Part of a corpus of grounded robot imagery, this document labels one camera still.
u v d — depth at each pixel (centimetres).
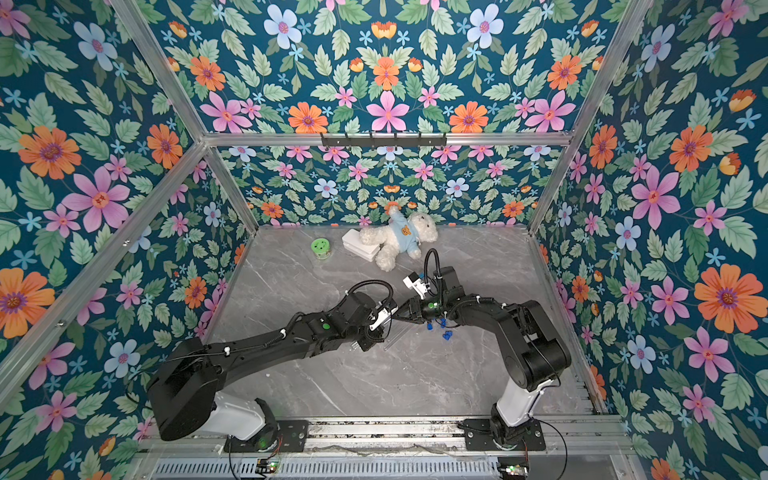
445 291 75
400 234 108
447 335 91
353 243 110
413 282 84
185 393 42
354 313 64
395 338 89
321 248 108
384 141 93
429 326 93
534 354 48
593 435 75
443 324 93
